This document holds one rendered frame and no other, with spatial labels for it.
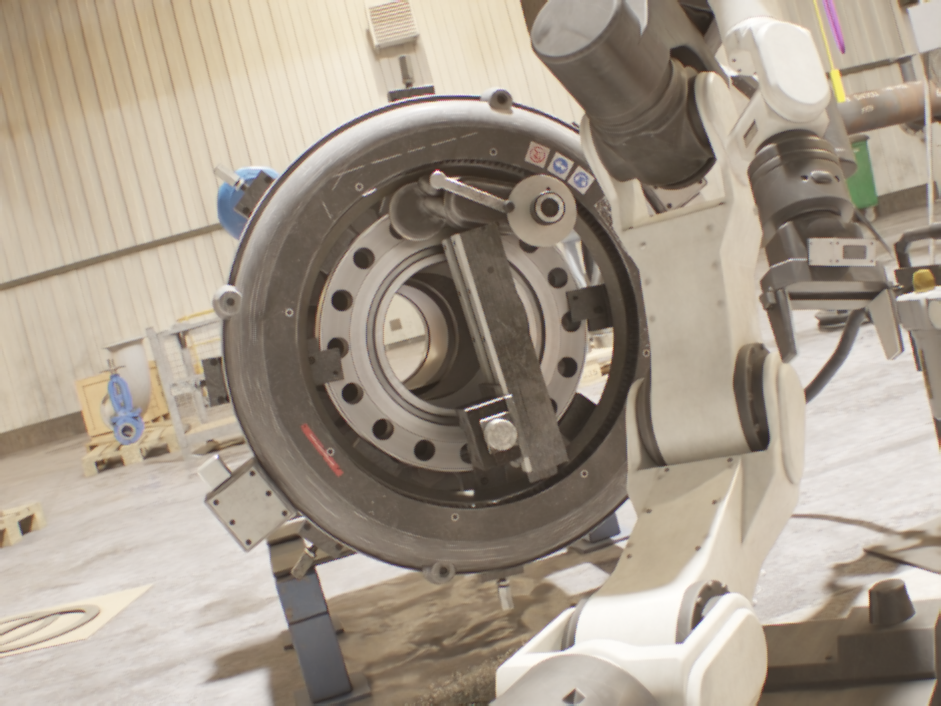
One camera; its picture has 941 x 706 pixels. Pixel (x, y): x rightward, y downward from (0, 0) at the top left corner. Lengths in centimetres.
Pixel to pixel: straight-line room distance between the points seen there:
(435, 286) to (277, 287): 86
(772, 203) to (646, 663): 43
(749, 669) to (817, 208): 42
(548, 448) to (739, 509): 58
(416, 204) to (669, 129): 58
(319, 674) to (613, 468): 69
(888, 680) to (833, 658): 7
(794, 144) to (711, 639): 45
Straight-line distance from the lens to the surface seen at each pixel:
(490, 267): 170
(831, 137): 113
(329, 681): 211
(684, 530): 116
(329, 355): 180
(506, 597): 190
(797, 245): 102
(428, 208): 174
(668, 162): 133
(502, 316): 170
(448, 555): 174
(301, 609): 207
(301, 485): 169
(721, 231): 130
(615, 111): 126
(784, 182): 105
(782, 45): 111
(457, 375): 249
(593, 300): 189
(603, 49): 120
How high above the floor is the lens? 67
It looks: 4 degrees down
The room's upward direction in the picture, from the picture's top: 15 degrees counter-clockwise
